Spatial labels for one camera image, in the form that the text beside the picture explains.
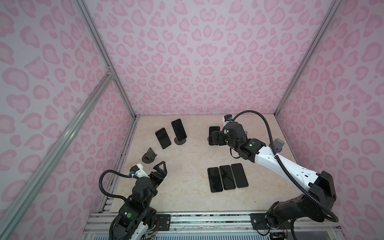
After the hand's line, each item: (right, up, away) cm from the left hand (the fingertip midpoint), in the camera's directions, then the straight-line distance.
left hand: (162, 164), depth 74 cm
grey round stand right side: (+69, +4, +23) cm, 72 cm away
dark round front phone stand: (-12, 0, +17) cm, 21 cm away
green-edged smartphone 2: (+42, -10, +14) cm, 45 cm away
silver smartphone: (+5, +17, +25) cm, 31 cm away
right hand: (+29, +16, +5) cm, 34 cm away
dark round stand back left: (+6, +8, +29) cm, 30 cm away
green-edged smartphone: (-4, +12, +18) cm, 22 cm away
